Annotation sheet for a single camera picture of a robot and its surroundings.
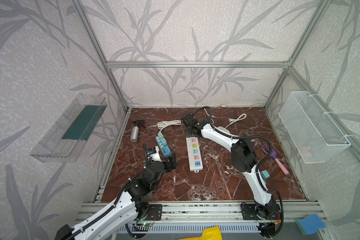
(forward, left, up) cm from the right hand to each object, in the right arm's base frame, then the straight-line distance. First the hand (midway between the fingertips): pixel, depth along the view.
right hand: (190, 127), depth 98 cm
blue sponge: (-52, -56, -4) cm, 77 cm away
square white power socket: (+3, -24, -6) cm, 25 cm away
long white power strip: (-17, -2, -5) cm, 18 cm away
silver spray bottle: (-4, +38, -5) cm, 39 cm away
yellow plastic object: (-56, -10, -6) cm, 57 cm away
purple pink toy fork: (-16, -53, -7) cm, 56 cm away
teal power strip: (-14, +16, -5) cm, 22 cm away
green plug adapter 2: (-10, +17, -1) cm, 20 cm away
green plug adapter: (-5, +20, -1) cm, 20 cm away
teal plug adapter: (-29, -43, -6) cm, 52 cm away
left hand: (-22, +10, +7) cm, 25 cm away
